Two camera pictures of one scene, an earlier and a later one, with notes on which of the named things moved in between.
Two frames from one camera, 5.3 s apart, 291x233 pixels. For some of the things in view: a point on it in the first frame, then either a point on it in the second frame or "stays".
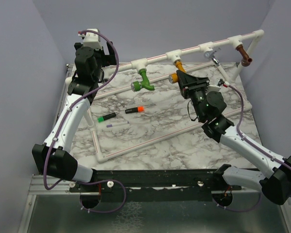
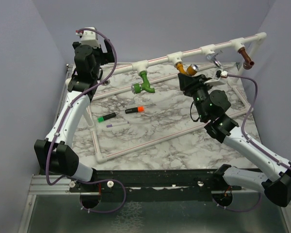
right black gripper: [202, 83] stays
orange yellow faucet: [173, 78] → [191, 70]
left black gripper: [108, 59] stays
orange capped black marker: [139, 109] stays
